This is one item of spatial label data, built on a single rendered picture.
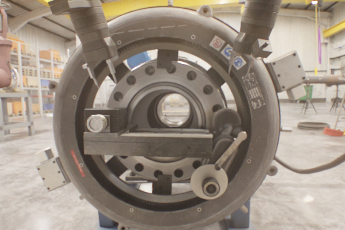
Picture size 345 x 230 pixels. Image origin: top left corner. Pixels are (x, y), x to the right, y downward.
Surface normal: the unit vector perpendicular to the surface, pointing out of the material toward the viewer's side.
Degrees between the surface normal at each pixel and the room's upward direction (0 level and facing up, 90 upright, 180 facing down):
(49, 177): 90
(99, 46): 110
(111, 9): 90
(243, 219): 90
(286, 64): 90
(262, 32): 122
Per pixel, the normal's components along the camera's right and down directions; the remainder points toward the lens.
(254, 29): 0.07, 0.61
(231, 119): -0.06, 0.09
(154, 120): 0.15, -0.01
